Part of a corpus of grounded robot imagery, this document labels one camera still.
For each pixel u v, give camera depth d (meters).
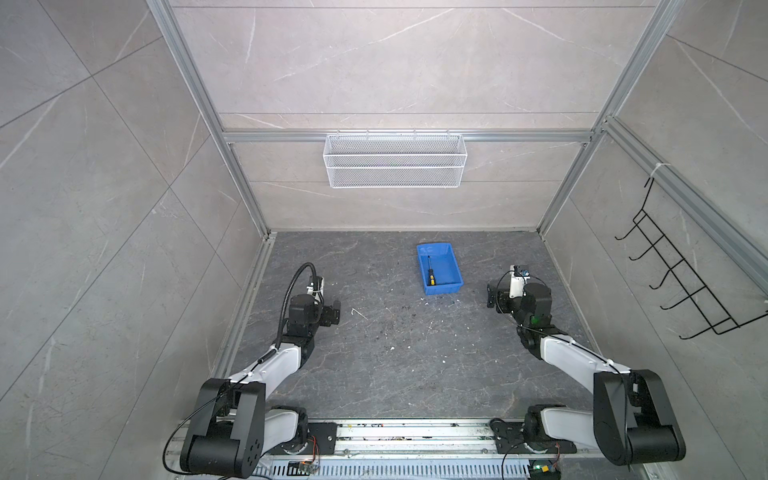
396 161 1.01
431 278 1.03
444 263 1.11
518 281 0.78
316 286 0.76
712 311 0.61
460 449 0.73
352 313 0.98
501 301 0.80
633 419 0.42
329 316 0.81
